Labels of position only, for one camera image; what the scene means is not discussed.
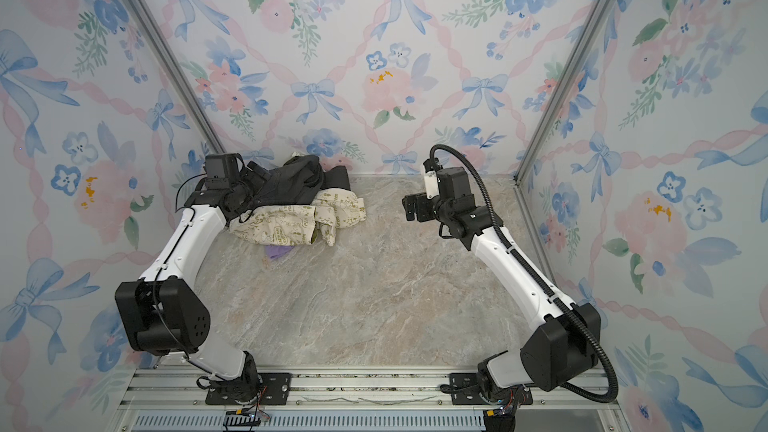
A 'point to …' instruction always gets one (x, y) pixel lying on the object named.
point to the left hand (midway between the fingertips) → (261, 174)
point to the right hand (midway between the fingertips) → (420, 194)
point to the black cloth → (297, 180)
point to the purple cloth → (274, 251)
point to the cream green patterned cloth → (303, 225)
